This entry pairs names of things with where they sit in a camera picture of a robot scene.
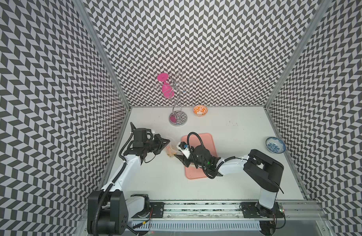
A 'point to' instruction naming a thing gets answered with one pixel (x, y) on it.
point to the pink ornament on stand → (167, 91)
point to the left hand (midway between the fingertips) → (170, 140)
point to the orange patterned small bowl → (200, 110)
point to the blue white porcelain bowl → (275, 145)
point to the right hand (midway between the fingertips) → (177, 152)
